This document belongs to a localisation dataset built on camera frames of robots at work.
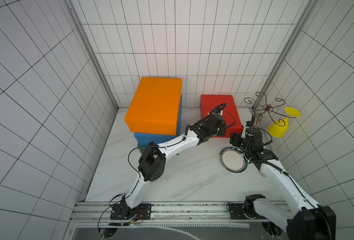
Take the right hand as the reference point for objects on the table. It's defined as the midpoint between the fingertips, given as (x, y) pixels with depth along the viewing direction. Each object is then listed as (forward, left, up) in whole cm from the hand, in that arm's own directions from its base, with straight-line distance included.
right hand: (236, 133), depth 83 cm
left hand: (+1, +8, +1) cm, 8 cm away
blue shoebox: (-8, +50, +3) cm, 51 cm away
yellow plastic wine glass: (+2, -23, +4) cm, 23 cm away
